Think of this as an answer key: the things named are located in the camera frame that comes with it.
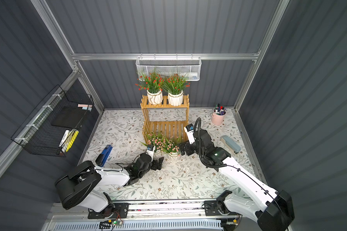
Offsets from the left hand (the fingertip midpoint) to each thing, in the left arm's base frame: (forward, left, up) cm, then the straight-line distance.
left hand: (156, 156), depth 89 cm
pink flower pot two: (0, -10, +10) cm, 15 cm away
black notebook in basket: (+12, +46, +24) cm, 54 cm away
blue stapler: (-1, +35, -1) cm, 35 cm away
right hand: (+1, -19, +16) cm, 25 cm away
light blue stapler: (+8, -48, +1) cm, 49 cm away
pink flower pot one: (+5, -1, +10) cm, 12 cm away
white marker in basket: (+2, +43, +23) cm, 49 cm away
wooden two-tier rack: (+25, -8, -4) cm, 27 cm away
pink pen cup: (+28, -43, +7) cm, 51 cm away
